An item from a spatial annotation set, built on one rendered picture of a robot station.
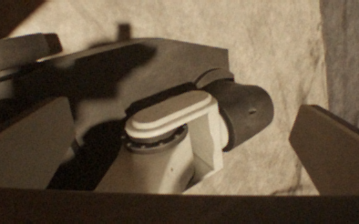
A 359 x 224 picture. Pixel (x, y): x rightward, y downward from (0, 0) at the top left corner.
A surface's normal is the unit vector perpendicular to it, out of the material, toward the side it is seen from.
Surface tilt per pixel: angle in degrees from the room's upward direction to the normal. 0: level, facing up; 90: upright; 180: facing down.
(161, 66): 0
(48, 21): 0
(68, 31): 0
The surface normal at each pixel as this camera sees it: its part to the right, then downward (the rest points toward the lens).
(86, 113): 0.52, 0.31
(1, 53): 0.75, 0.15
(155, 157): -0.17, -0.88
